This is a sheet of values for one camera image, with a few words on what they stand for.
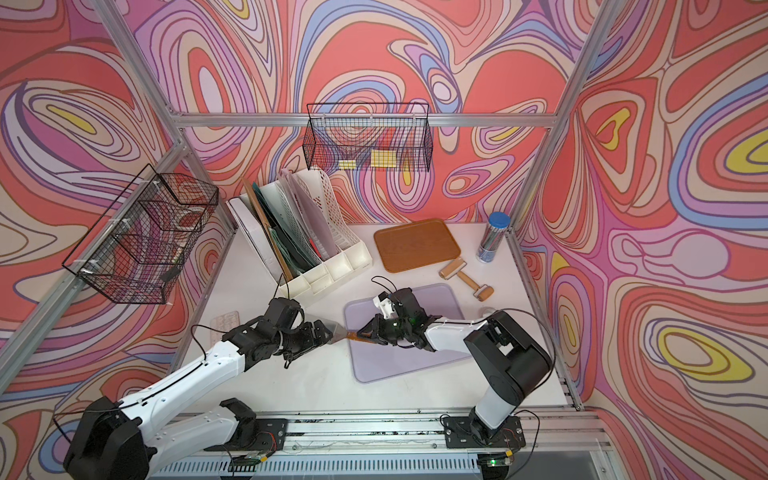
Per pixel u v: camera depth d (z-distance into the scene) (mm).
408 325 705
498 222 962
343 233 1125
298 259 910
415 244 1148
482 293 986
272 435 722
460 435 730
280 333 665
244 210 881
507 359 467
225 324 931
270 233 784
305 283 960
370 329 823
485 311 933
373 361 850
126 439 386
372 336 773
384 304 841
